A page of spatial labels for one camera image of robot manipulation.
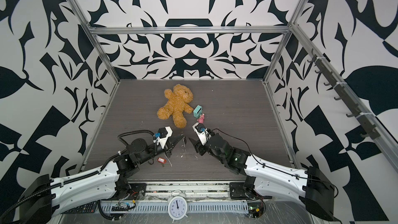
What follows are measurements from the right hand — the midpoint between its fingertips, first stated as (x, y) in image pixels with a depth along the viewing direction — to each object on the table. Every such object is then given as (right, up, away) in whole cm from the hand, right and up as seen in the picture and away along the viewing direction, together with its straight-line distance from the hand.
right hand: (194, 134), depth 74 cm
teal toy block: (+2, +8, +23) cm, 25 cm away
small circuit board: (-33, -33, -1) cm, 47 cm away
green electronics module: (+28, -34, -3) cm, 44 cm away
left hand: (-5, +2, -4) cm, 7 cm away
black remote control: (-47, -32, -4) cm, 57 cm away
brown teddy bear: (-10, +15, +25) cm, 31 cm away
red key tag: (-17, -16, +9) cm, 26 cm away
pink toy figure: (+3, +3, +23) cm, 23 cm away
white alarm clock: (-7, -30, -5) cm, 31 cm away
